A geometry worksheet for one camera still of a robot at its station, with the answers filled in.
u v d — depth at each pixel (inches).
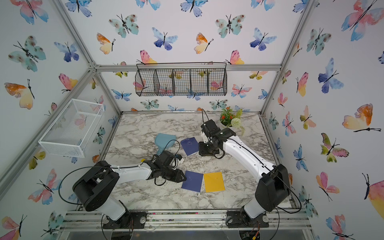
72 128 34.9
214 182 34.4
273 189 16.4
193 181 34.1
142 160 37.6
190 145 40.1
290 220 29.7
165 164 28.5
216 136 22.3
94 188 17.8
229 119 38.1
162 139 41.8
